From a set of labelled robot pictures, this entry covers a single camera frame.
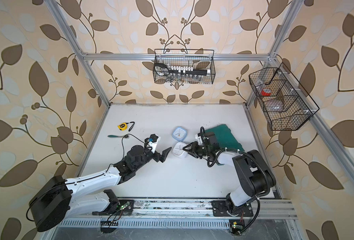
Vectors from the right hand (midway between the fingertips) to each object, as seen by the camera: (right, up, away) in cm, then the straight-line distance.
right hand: (184, 149), depth 89 cm
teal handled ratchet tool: (-49, +7, +13) cm, 51 cm away
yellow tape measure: (-44, +13, +16) cm, 49 cm away
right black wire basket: (+50, +26, -15) cm, 59 cm away
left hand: (-12, +7, -9) cm, 17 cm away
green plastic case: (+27, +6, +11) cm, 30 cm away
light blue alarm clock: (-3, +9, +12) cm, 15 cm away
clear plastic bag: (+44, +25, -16) cm, 53 cm away
